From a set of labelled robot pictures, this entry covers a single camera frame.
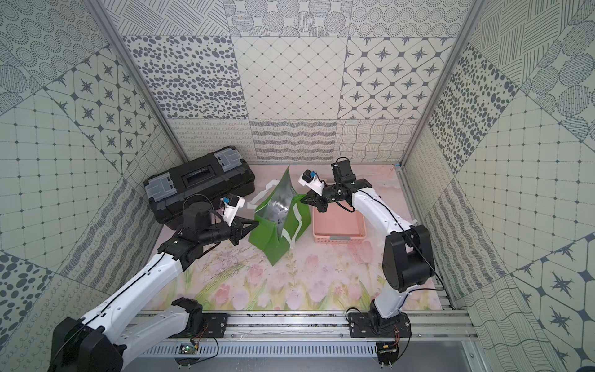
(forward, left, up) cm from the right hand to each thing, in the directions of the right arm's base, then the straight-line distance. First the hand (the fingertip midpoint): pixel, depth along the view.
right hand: (305, 201), depth 84 cm
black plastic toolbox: (+10, +41, -1) cm, 42 cm away
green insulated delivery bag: (+1, +11, -15) cm, 18 cm away
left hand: (-10, +16, +3) cm, 19 cm away
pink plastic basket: (0, -14, -18) cm, 23 cm away
